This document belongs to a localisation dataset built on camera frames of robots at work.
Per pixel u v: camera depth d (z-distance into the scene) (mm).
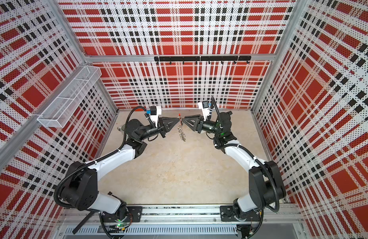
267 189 429
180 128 688
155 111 606
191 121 732
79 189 431
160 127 634
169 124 692
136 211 740
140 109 1260
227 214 733
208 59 890
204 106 660
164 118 671
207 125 665
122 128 1013
